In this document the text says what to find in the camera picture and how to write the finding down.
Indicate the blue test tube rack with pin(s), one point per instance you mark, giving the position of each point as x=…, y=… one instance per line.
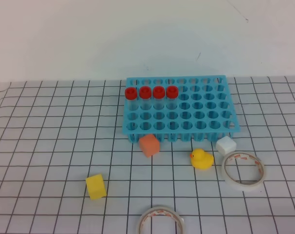
x=202, y=109

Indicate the red capped tube middle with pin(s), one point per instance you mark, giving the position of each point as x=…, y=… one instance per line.
x=145, y=96

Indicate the white foam cube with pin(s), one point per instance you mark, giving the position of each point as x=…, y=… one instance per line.
x=226, y=145

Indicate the white tape roll bottom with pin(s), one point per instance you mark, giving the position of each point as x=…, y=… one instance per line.
x=160, y=211

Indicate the red capped tube left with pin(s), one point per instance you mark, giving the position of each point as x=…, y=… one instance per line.
x=131, y=97

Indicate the white tape roll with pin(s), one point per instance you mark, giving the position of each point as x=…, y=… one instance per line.
x=160, y=211
x=246, y=186

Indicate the red capped tube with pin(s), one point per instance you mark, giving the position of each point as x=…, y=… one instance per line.
x=145, y=96
x=158, y=96
x=131, y=97

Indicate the orange foam cube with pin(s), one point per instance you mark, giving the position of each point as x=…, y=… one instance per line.
x=149, y=145

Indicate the white tape roll right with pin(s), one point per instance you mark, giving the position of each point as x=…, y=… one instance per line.
x=246, y=186

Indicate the yellow foam cube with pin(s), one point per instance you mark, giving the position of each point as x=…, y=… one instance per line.
x=96, y=187

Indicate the red capped tube right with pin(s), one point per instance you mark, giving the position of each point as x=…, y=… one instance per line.
x=158, y=96

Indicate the yellow rubber duck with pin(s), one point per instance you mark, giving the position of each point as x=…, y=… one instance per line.
x=201, y=159

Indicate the clear tube red cap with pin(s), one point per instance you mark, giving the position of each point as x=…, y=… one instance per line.
x=172, y=93

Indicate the checkered white table cloth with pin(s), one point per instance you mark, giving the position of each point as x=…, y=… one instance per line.
x=55, y=134

